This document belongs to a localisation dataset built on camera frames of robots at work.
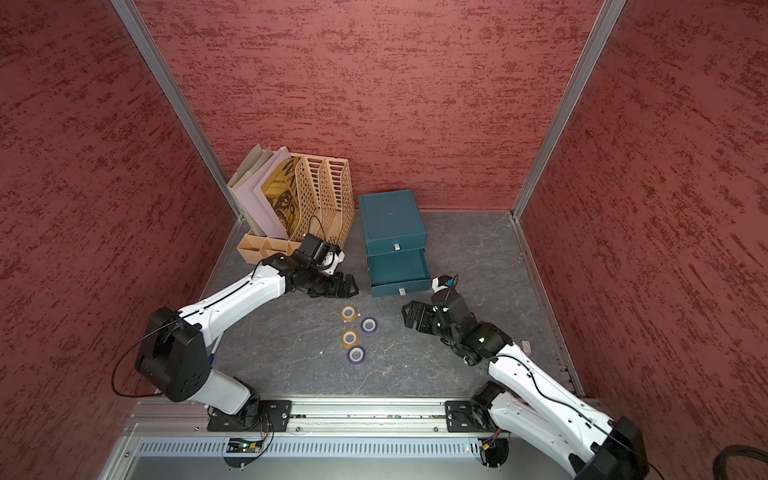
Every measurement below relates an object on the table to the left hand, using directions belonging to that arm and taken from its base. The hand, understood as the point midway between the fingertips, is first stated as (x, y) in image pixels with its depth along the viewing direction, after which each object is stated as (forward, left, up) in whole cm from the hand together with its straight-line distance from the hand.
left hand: (343, 296), depth 84 cm
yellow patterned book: (+34, +23, +10) cm, 42 cm away
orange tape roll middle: (-8, -1, -12) cm, 14 cm away
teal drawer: (+9, -16, -1) cm, 18 cm away
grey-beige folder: (+38, +33, +18) cm, 53 cm away
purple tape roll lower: (-13, -4, -11) cm, 17 cm away
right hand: (-7, -20, +1) cm, 21 cm away
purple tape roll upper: (-4, -7, -11) cm, 14 cm away
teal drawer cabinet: (+19, -14, +10) cm, 26 cm away
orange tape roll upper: (0, 0, -11) cm, 11 cm away
